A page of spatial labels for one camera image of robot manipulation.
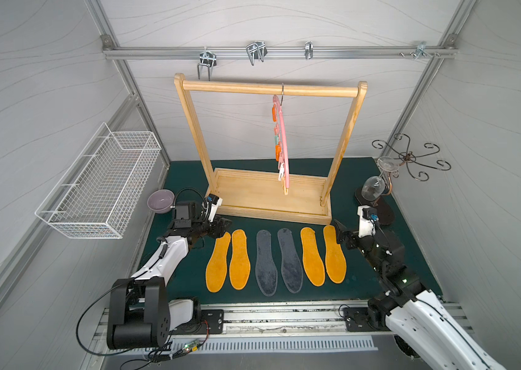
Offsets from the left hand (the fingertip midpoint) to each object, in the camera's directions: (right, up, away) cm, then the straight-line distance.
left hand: (224, 220), depth 87 cm
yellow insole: (-2, -18, -3) cm, 18 cm away
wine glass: (+57, +12, -2) cm, 58 cm away
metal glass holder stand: (+68, +1, +12) cm, 69 cm away
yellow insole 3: (+34, -16, -1) cm, 37 cm away
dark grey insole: (+26, -18, -3) cm, 31 cm away
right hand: (+45, +2, -10) cm, 46 cm away
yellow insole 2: (+6, -19, -2) cm, 20 cm away
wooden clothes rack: (+9, +9, +22) cm, 25 cm away
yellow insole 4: (+43, -15, +1) cm, 45 cm away
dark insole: (+16, -18, -3) cm, 24 cm away
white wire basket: (-35, +11, -18) cm, 41 cm away
